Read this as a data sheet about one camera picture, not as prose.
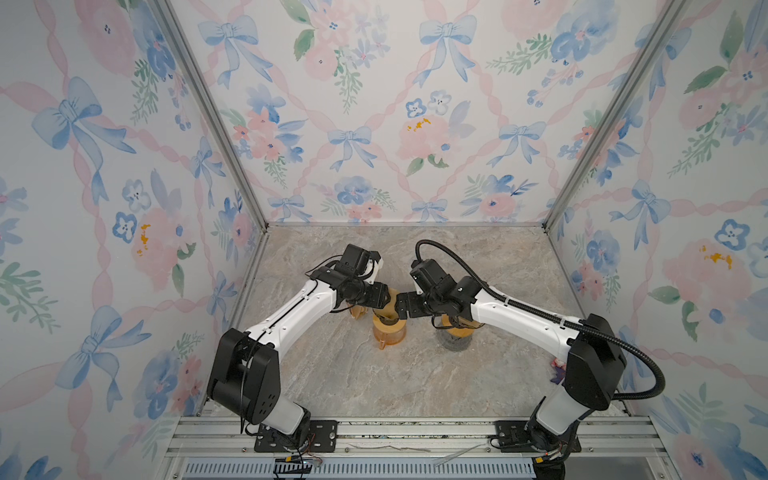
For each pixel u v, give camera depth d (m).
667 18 0.69
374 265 0.72
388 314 0.82
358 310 0.93
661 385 0.41
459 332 0.81
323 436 0.75
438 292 0.61
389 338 0.90
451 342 0.85
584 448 0.73
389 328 0.83
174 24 0.70
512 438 0.73
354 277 0.66
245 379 0.42
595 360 0.44
